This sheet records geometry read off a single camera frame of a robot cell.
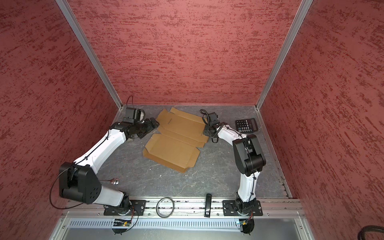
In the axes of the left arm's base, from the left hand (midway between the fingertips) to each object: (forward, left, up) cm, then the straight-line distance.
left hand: (155, 129), depth 86 cm
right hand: (+6, -32, -12) cm, 35 cm away
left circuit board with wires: (-45, +13, -20) cm, 51 cm away
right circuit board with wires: (-44, -51, -18) cm, 70 cm away
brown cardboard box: (-2, -11, -17) cm, 20 cm away
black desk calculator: (+15, -61, -15) cm, 64 cm away
